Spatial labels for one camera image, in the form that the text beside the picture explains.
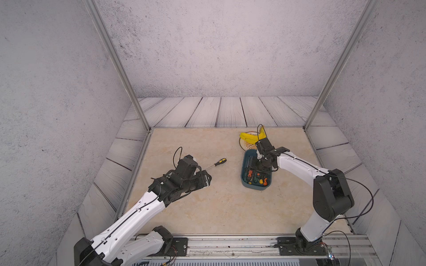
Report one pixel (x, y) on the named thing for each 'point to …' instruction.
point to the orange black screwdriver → (250, 173)
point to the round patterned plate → (246, 145)
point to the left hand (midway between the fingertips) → (210, 180)
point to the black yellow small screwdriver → (220, 162)
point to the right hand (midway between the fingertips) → (251, 168)
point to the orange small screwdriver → (265, 183)
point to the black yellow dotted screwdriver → (260, 181)
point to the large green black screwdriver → (246, 172)
